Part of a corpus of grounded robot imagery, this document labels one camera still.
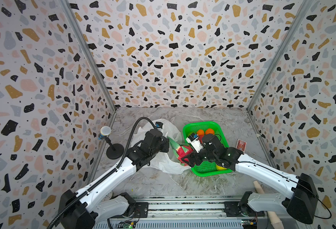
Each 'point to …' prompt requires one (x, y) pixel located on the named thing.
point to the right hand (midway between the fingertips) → (184, 153)
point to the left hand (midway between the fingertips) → (168, 137)
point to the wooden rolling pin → (276, 223)
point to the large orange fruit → (209, 130)
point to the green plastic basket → (205, 168)
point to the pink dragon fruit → (181, 151)
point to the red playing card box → (241, 145)
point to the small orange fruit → (200, 132)
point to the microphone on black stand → (115, 151)
